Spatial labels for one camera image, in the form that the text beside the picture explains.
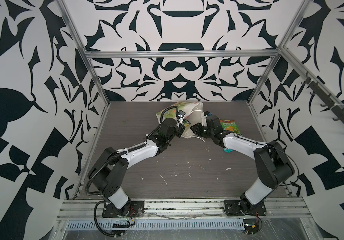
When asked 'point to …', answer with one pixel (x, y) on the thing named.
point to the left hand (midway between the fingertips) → (181, 116)
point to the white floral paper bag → (191, 112)
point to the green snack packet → (230, 124)
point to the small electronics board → (251, 226)
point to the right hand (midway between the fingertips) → (191, 126)
